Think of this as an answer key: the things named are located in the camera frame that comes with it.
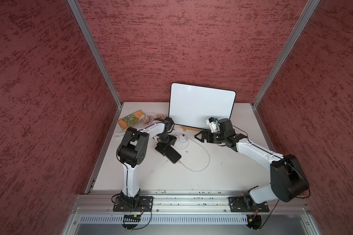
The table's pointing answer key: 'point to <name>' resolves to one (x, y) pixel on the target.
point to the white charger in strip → (146, 120)
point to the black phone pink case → (172, 154)
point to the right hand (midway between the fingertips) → (199, 139)
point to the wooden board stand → (186, 128)
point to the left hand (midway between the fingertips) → (170, 150)
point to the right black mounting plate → (237, 204)
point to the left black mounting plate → (146, 204)
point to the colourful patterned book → (131, 119)
